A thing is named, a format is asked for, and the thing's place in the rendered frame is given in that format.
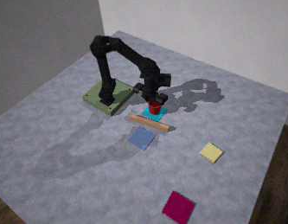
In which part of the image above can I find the red cup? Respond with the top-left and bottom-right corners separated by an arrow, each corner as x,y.
148,101 -> 161,115

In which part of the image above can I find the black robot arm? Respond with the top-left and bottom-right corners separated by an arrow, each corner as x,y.
90,35 -> 171,106

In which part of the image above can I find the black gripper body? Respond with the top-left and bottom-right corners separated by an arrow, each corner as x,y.
133,83 -> 168,106

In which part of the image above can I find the pale yellow square pad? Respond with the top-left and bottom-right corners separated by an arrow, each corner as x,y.
200,143 -> 223,163

